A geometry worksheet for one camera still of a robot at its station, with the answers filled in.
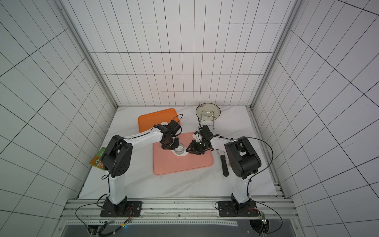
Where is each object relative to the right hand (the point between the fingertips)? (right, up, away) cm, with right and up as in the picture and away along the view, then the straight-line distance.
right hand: (184, 151), depth 92 cm
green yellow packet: (-54, -6, -2) cm, 55 cm away
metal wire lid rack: (+19, +17, +16) cm, 30 cm away
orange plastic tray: (-30, +18, +19) cm, 40 cm away
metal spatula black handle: (+25, -6, -4) cm, 26 cm away
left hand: (-7, +1, 0) cm, 7 cm away
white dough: (+1, -1, 0) cm, 2 cm away
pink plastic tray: (-11, -6, -3) cm, 13 cm away
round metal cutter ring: (-2, +1, +1) cm, 3 cm away
